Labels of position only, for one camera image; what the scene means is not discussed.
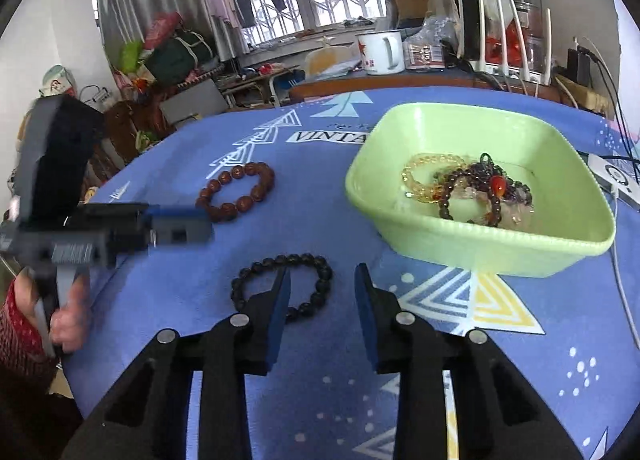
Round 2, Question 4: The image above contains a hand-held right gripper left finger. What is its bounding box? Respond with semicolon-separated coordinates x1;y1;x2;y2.
60;266;292;460

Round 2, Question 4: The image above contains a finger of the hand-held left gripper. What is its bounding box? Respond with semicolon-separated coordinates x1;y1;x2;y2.
82;203;210;231
107;218;214;266

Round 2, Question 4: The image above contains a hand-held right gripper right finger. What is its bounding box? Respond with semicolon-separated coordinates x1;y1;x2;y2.
354;263;586;460

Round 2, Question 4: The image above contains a black bead bracelet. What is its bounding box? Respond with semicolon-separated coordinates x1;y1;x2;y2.
230;253;334;323

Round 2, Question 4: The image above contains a brown wooden bead bracelet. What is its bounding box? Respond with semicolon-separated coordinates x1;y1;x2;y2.
195;161;276;224

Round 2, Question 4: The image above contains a light green plastic tray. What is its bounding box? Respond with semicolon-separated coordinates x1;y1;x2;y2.
345;103;617;278

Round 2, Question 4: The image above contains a dark purple bead bracelet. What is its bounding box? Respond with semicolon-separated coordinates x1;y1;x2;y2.
434;164;506;227

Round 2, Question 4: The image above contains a yellow crystal bead bracelet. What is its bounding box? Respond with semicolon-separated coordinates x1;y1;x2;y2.
401;153;483;204

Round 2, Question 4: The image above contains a pink translucent chain bracelet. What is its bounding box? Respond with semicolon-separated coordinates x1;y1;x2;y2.
447;187;537;232

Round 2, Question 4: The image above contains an amethyst multicoloured stone bracelet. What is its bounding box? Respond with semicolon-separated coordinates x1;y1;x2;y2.
477;153;533;206

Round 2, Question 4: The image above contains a person's left hand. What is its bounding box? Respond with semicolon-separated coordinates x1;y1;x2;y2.
12;270;93;354

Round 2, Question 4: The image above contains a grey cardboard box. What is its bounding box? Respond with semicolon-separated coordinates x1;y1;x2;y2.
160;78;228;128

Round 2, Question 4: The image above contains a bright green bag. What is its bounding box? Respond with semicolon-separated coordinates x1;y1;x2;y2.
117;40;143;74

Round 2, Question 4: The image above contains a blue printed tablecloth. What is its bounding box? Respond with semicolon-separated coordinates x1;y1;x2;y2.
62;85;640;460

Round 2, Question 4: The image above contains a dark green duffel bag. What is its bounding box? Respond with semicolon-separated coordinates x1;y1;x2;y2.
145;29;218;87

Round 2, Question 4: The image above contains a red bag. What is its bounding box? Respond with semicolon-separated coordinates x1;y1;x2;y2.
144;12;183;48

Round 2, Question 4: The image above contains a blue striped bag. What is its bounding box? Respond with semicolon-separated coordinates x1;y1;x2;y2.
272;69;307;106

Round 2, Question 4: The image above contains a cream tote bag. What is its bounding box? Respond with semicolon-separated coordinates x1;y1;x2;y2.
305;46;362;81

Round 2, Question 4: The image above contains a wooden desk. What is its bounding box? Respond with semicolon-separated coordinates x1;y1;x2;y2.
287;68;608;114

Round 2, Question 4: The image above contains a white enamel mug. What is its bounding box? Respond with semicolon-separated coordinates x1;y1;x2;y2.
356;31;405;76

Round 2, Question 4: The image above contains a white router with antennas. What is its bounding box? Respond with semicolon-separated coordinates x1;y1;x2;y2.
470;0;553;85

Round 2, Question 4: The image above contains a white charger device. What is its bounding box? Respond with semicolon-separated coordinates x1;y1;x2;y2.
587;153;640;208

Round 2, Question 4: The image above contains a clear plastic bag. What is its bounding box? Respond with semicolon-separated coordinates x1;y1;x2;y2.
402;0;468;72

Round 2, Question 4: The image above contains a brown cardboard box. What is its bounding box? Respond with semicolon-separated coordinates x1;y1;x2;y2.
392;0;432;21

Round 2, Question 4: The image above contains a black power adapter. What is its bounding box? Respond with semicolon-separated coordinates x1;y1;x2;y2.
566;48;593;86

